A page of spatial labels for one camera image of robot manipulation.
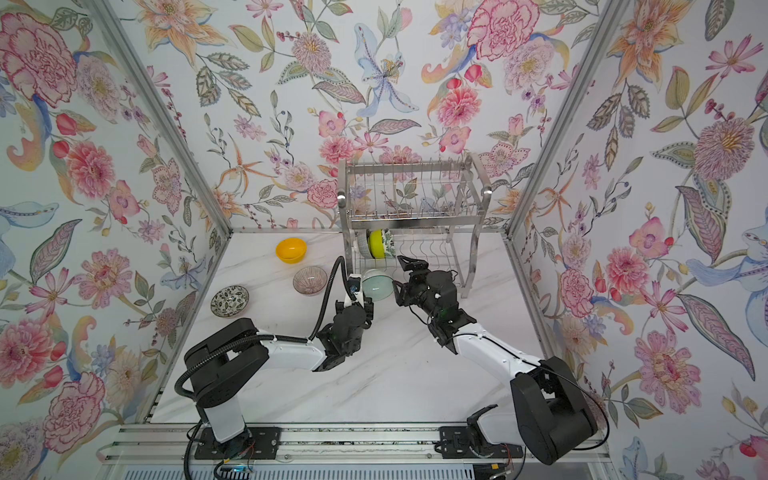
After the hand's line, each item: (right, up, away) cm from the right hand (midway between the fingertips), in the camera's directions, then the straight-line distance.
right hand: (392, 263), depth 81 cm
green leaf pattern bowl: (0, +7, +29) cm, 30 cm away
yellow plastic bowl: (-37, +5, +32) cm, 49 cm away
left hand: (-7, -7, +6) cm, 11 cm away
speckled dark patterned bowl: (-53, -12, +17) cm, 57 cm away
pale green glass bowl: (-4, -7, +9) cm, 12 cm away
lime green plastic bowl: (-5, +6, +21) cm, 22 cm away
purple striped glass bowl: (-28, -6, +23) cm, 36 cm away
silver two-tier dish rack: (+13, +19, +33) cm, 40 cm away
